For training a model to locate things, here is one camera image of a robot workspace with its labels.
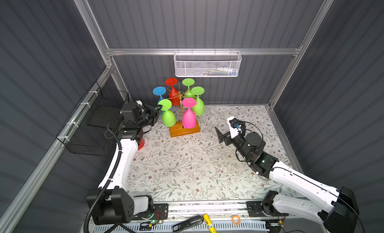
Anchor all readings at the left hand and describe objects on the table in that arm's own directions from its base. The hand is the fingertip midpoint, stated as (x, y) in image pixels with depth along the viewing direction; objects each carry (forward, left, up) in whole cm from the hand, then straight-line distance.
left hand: (162, 105), depth 74 cm
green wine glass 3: (+7, -19, -10) cm, 23 cm away
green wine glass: (+1, -1, -12) cm, 12 cm away
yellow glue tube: (-47, -20, -33) cm, 61 cm away
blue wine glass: (+13, +3, -1) cm, 13 cm away
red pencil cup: (-1, +19, -34) cm, 39 cm away
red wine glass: (+18, -4, -9) cm, 21 cm away
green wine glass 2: (+19, -14, 0) cm, 23 cm away
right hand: (-11, -31, -3) cm, 33 cm away
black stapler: (-46, -13, -30) cm, 57 cm away
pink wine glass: (-1, -13, -9) cm, 16 cm away
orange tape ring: (-47, -35, -33) cm, 67 cm away
